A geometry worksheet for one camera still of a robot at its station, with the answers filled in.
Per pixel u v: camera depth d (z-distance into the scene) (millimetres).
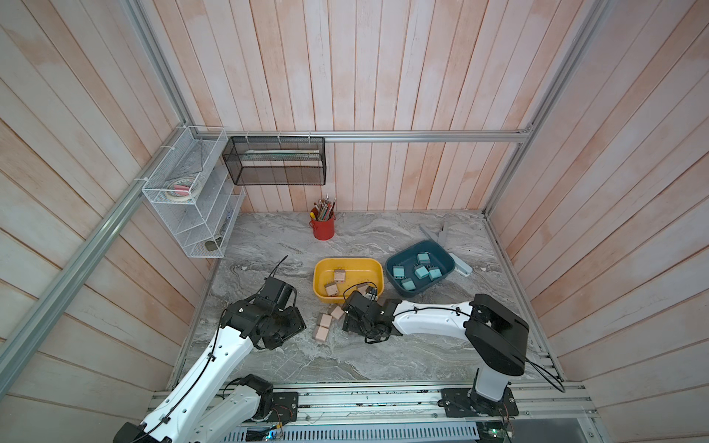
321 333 850
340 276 972
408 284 959
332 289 939
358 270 1015
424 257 1038
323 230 1103
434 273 981
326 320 880
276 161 1044
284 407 730
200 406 424
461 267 983
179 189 727
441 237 1107
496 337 471
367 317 662
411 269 1002
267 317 526
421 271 981
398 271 984
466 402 730
